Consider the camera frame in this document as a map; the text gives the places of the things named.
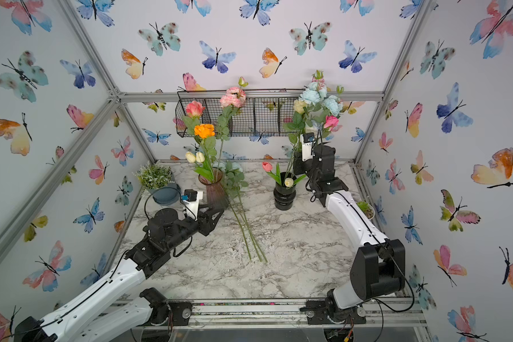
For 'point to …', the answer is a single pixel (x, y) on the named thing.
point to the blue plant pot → (167, 195)
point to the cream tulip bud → (288, 182)
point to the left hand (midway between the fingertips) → (219, 207)
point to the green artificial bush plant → (154, 175)
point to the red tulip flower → (266, 166)
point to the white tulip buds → (199, 157)
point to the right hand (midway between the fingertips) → (299, 150)
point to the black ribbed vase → (285, 191)
